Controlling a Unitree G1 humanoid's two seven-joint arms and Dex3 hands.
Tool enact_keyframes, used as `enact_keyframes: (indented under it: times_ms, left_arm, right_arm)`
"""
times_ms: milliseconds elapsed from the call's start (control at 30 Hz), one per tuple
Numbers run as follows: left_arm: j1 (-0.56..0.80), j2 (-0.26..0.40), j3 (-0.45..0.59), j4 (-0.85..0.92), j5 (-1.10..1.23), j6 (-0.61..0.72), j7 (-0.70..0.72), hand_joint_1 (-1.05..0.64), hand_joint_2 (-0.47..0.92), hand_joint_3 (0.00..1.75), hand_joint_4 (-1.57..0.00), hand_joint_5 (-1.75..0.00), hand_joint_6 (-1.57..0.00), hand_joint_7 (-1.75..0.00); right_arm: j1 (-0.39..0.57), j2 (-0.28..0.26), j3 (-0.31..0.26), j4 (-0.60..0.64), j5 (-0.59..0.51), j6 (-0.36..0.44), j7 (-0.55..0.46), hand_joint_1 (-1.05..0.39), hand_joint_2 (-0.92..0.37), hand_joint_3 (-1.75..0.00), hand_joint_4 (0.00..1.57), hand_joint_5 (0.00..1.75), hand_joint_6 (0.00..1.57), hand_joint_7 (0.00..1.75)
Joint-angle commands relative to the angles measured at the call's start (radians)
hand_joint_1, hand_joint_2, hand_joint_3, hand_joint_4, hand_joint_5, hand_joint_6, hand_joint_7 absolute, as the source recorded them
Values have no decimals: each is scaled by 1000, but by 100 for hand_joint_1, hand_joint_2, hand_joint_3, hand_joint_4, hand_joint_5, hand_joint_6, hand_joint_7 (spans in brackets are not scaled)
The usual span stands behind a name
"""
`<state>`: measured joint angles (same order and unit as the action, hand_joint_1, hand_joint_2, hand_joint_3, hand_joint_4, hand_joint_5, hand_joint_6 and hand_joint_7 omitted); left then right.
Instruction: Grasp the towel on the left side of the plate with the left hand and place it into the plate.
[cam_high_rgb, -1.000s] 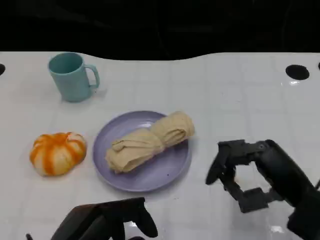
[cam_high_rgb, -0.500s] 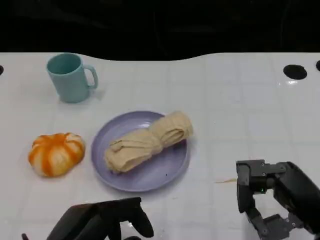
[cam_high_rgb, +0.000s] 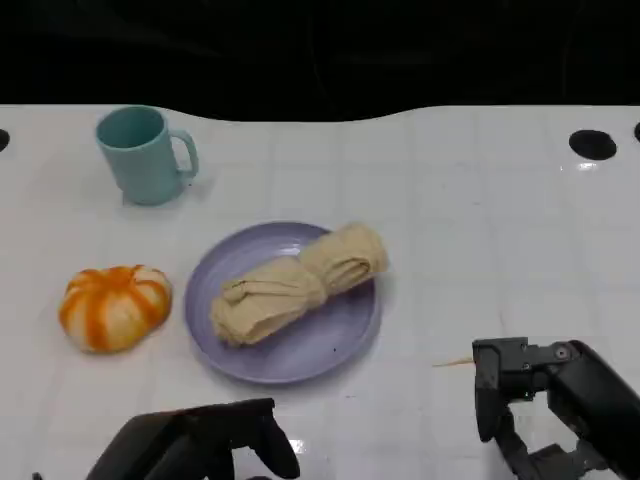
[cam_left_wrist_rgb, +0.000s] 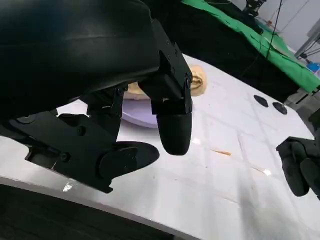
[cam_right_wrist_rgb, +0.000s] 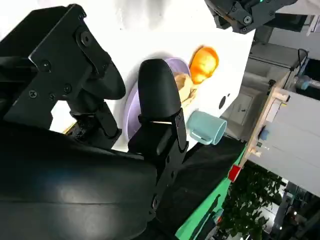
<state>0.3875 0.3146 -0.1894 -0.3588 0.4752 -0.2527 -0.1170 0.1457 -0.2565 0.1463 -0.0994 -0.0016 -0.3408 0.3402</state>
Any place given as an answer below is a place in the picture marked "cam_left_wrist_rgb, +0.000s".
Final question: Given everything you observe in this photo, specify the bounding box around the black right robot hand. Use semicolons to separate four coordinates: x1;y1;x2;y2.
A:
275;136;320;201

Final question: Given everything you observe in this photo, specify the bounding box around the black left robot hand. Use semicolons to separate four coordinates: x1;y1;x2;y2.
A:
0;0;194;195

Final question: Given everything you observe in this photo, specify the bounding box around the beige towel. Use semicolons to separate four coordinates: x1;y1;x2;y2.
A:
124;63;208;101

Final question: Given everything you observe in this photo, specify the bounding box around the lilac plate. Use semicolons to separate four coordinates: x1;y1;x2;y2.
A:
121;97;161;130

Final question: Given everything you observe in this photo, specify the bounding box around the small blue box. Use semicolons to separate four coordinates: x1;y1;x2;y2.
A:
306;62;320;74

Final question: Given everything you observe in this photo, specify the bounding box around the green cloth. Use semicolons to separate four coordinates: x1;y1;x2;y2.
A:
181;0;320;94

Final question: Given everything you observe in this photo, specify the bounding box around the black desk skirt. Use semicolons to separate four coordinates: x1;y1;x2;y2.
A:
152;0;320;106

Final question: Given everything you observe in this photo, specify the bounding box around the black machine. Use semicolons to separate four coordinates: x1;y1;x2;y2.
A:
242;0;264;16

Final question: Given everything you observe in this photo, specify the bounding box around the thin black hanging cable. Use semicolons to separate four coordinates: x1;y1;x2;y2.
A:
239;0;281;79

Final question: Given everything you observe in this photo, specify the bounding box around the grey metal frame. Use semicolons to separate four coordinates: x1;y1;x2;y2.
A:
295;14;320;60

